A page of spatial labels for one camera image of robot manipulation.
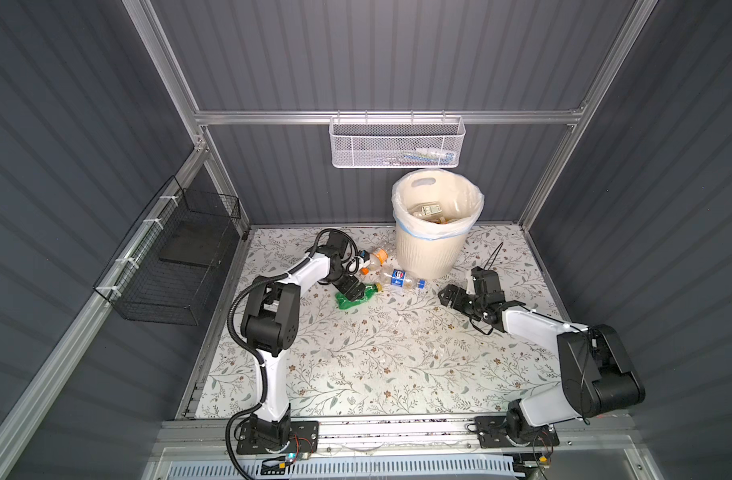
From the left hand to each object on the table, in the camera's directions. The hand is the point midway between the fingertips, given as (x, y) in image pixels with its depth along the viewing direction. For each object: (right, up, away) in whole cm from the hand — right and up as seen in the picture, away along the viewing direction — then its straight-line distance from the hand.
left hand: (349, 284), depth 99 cm
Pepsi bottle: (+17, +2, 0) cm, 17 cm away
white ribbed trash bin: (+26, +12, -7) cm, 30 cm away
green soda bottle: (-1, -5, -6) cm, 8 cm away
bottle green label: (+27, +25, 0) cm, 37 cm away
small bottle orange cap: (+10, +9, +6) cm, 15 cm away
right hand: (+33, -4, -6) cm, 34 cm away
